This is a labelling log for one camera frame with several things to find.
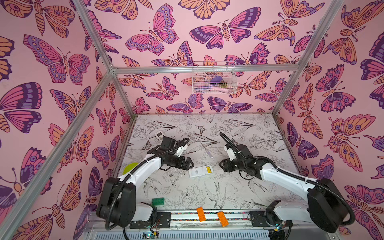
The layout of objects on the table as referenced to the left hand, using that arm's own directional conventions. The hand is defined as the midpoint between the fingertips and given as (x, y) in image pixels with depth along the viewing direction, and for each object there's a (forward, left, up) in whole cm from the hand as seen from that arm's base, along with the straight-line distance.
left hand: (188, 162), depth 84 cm
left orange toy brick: (-24, -7, -8) cm, 27 cm away
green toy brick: (-18, +16, -9) cm, 26 cm away
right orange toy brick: (-26, -17, -8) cm, 32 cm away
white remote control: (-1, -7, -9) cm, 11 cm away
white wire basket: (+48, -16, +24) cm, 56 cm away
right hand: (+1, -20, -1) cm, 20 cm away
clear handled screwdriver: (+12, -12, -9) cm, 19 cm away
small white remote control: (+25, +21, -8) cm, 34 cm away
